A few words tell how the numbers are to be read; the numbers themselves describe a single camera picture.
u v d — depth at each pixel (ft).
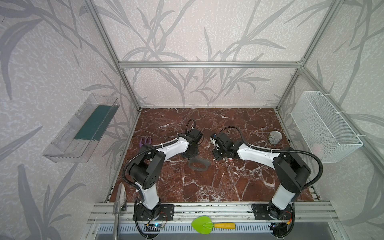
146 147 1.65
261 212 2.40
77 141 2.08
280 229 2.41
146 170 1.55
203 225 2.27
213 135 2.74
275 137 3.17
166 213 2.38
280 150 1.68
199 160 3.07
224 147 2.31
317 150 2.40
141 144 3.24
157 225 2.32
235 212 2.47
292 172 1.52
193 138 2.45
